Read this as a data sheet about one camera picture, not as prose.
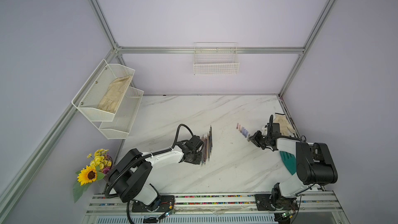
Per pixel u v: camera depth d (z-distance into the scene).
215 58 0.96
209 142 0.95
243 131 1.00
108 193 0.39
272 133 0.77
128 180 0.43
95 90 0.71
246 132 0.99
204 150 0.91
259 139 0.85
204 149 0.92
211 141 0.96
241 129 1.01
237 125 1.03
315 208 0.73
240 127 1.02
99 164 0.61
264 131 0.89
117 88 0.82
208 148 0.93
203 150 0.81
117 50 0.92
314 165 0.47
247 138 0.97
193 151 0.69
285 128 1.01
